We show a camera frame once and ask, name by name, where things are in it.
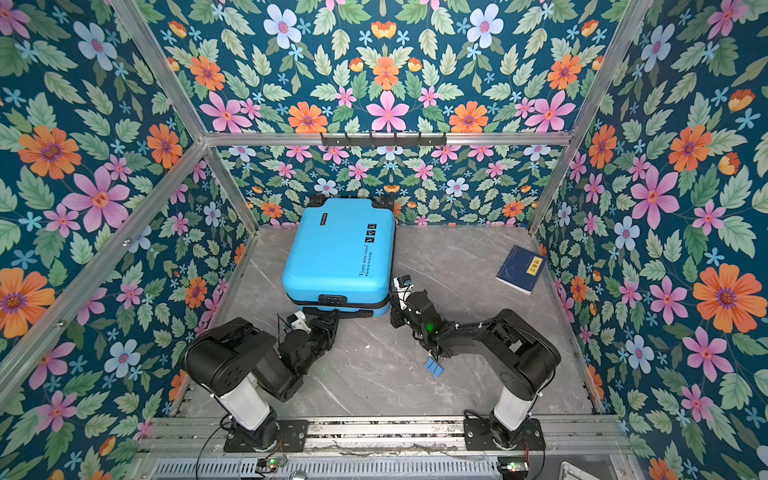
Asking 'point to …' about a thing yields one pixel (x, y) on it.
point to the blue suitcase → (341, 255)
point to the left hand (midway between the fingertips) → (342, 305)
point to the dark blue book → (521, 269)
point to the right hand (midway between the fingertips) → (392, 296)
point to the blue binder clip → (433, 367)
